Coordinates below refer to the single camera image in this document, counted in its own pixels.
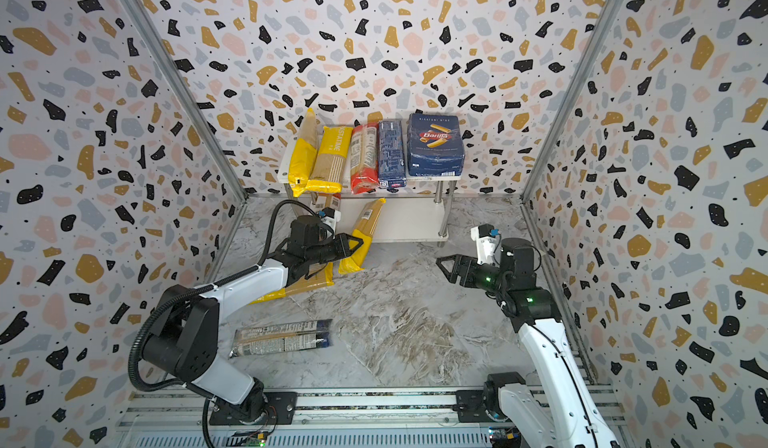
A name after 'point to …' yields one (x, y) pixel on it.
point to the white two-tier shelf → (421, 211)
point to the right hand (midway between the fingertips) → (444, 258)
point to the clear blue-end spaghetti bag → (282, 337)
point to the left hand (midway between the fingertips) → (362, 237)
